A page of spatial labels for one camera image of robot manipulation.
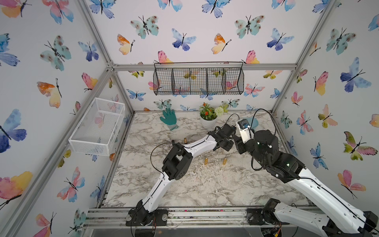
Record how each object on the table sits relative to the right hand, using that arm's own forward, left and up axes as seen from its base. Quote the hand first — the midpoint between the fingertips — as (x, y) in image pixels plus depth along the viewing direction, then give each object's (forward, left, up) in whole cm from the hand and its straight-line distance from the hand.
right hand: (240, 130), depth 67 cm
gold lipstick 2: (-1, +3, -31) cm, 31 cm away
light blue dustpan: (+35, -23, -35) cm, 54 cm away
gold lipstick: (-1, +14, -29) cm, 32 cm away
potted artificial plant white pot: (+26, +13, -19) cm, 35 cm away
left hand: (+12, -2, -27) cm, 30 cm away
